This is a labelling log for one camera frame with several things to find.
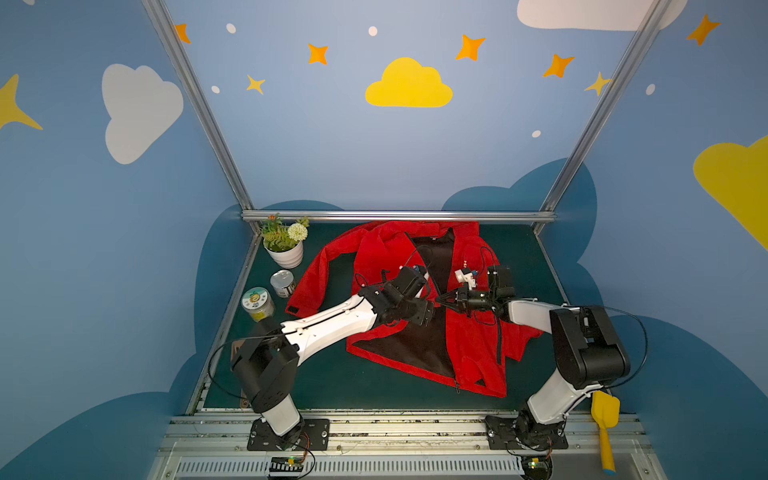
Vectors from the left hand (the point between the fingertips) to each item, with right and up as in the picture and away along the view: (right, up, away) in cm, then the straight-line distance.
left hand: (425, 305), depth 83 cm
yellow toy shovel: (+48, -27, -4) cm, 55 cm away
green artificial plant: (-45, +18, +16) cm, 51 cm away
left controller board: (-36, -38, -10) cm, 53 cm away
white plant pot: (-46, +13, +20) cm, 52 cm away
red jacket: (+11, -14, +3) cm, 18 cm away
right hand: (+5, +1, +5) cm, 7 cm away
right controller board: (+27, -39, -10) cm, 48 cm away
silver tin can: (-45, +5, +15) cm, 48 cm away
